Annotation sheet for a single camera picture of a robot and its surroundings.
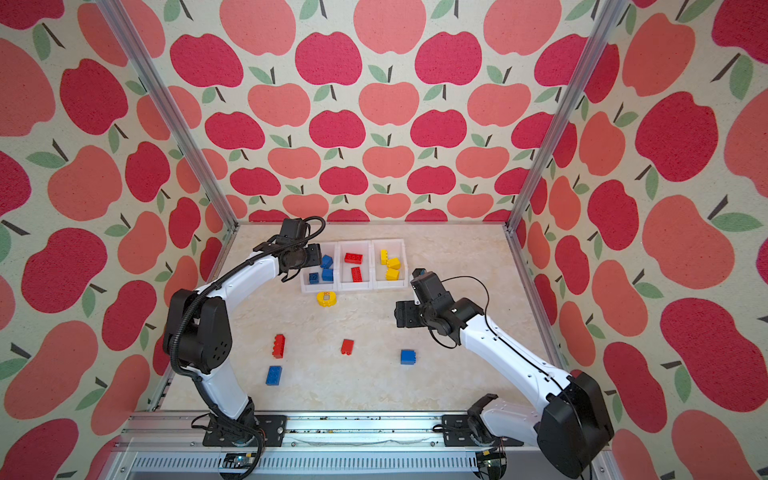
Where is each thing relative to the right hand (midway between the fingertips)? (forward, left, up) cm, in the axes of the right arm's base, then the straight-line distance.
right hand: (414, 309), depth 82 cm
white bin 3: (+30, +8, -10) cm, 32 cm away
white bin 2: (+15, +24, -11) cm, 30 cm away
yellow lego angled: (+26, +12, -10) cm, 30 cm away
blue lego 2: (-8, +1, -13) cm, 16 cm away
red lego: (+18, +21, -11) cm, 30 cm away
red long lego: (+25, +23, -10) cm, 35 cm away
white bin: (+23, +30, -3) cm, 38 cm away
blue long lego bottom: (-18, +38, -11) cm, 43 cm away
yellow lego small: (+25, +7, -11) cm, 28 cm away
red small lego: (-8, +19, -13) cm, 24 cm away
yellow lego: (+19, +8, -11) cm, 23 cm away
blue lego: (+17, +30, -11) cm, 37 cm away
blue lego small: (+23, +32, -12) cm, 41 cm away
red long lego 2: (-10, +39, -10) cm, 41 cm away
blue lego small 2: (+15, +35, -11) cm, 40 cm away
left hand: (+16, +31, 0) cm, 35 cm away
